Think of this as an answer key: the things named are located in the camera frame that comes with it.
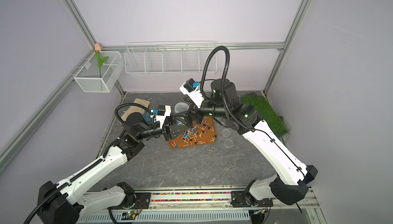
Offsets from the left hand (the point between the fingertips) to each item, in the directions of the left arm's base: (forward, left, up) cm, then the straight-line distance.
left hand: (187, 123), depth 63 cm
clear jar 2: (+5, -23, -33) cm, 41 cm away
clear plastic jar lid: (+13, -23, -34) cm, 43 cm away
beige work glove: (+39, +41, -35) cm, 66 cm away
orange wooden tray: (+13, -9, -32) cm, 36 cm away
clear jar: (-1, +3, +3) cm, 5 cm away
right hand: (+2, +2, +10) cm, 10 cm away
